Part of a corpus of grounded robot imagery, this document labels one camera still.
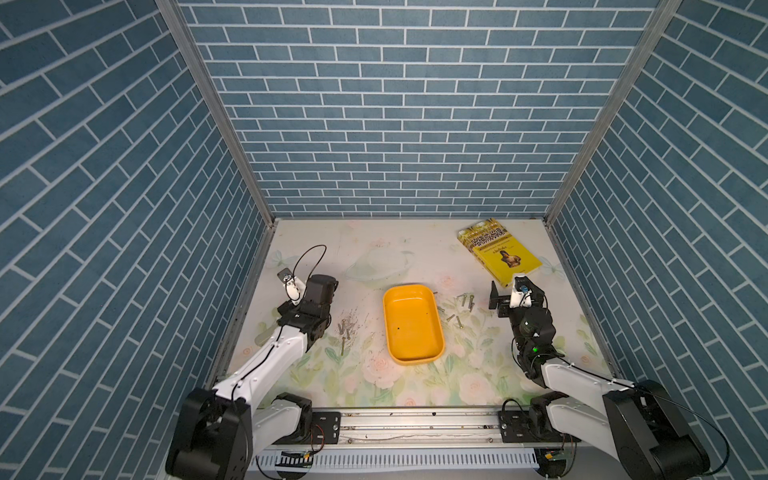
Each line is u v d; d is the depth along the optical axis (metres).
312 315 0.65
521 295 0.70
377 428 0.75
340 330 0.91
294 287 0.72
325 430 0.73
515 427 0.74
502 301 0.77
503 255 1.05
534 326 0.65
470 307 0.96
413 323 0.92
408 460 0.77
